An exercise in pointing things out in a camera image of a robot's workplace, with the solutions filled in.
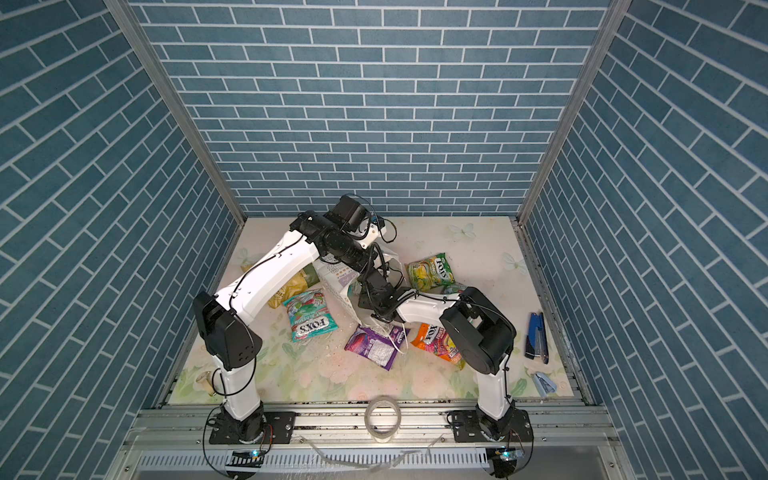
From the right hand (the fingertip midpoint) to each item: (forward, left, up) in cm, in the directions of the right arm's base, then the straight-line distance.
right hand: (361, 294), depth 94 cm
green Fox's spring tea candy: (+11, -22, -2) cm, 25 cm away
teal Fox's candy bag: (-9, +14, 0) cm, 17 cm away
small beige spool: (-28, +38, -3) cm, 48 cm away
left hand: (-1, -6, +17) cm, 18 cm away
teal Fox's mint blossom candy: (+5, -30, -1) cm, 30 cm away
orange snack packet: (-12, -23, -3) cm, 26 cm away
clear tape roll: (-37, -10, -3) cm, 39 cm away
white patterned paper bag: (-4, +4, +12) cm, 13 cm away
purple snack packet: (-16, -8, -2) cm, 18 cm away
